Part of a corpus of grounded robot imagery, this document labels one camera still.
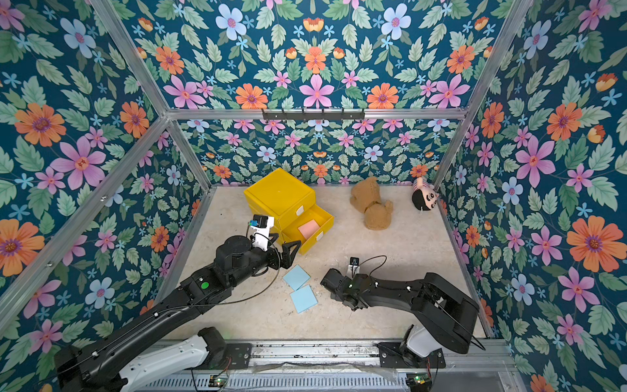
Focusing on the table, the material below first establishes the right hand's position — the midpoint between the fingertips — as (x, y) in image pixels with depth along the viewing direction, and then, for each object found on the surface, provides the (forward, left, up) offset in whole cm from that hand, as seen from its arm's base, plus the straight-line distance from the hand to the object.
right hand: (347, 292), depth 88 cm
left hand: (+4, +17, +28) cm, 33 cm away
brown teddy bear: (+37, -8, +11) cm, 39 cm away
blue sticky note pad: (-4, +15, +2) cm, 16 cm away
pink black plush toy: (+39, -33, +10) cm, 53 cm away
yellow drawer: (+24, +9, +12) cm, 29 cm away
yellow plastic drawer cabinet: (+21, +20, +24) cm, 37 cm away
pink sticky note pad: (+21, +15, +9) cm, 28 cm away
